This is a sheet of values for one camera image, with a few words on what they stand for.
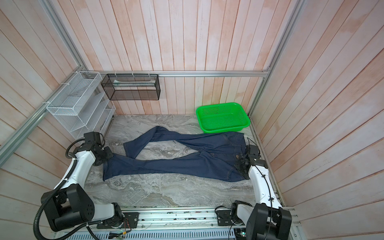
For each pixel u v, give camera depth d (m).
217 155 0.97
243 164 0.61
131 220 0.73
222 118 1.18
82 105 0.73
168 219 0.75
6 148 0.51
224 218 0.73
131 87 1.06
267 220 0.40
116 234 0.72
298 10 0.69
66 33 0.76
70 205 0.41
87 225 0.48
